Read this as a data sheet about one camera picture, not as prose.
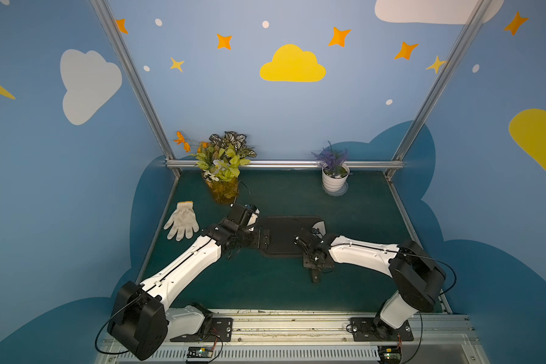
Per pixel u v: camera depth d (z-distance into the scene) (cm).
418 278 45
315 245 66
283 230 73
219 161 95
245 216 64
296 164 115
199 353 72
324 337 73
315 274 87
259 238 72
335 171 106
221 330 75
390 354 72
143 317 39
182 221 101
